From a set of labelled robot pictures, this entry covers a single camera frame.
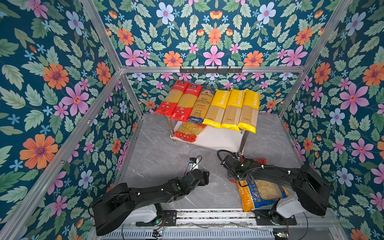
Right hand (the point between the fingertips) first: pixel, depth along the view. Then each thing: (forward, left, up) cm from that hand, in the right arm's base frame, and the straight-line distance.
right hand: (231, 175), depth 86 cm
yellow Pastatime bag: (+14, +3, +35) cm, 38 cm away
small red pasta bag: (+8, -20, +1) cm, 22 cm away
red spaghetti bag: (+21, +34, +35) cm, 53 cm away
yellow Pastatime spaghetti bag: (+19, +9, +35) cm, 41 cm away
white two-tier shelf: (+22, +4, +7) cm, 23 cm away
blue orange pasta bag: (-11, -11, +3) cm, 16 cm away
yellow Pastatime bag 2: (+18, -7, +34) cm, 39 cm away
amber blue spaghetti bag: (+22, +17, +35) cm, 45 cm away
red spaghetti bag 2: (+24, +25, +35) cm, 49 cm away
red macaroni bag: (+26, +26, +9) cm, 38 cm away
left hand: (-1, +13, +6) cm, 15 cm away
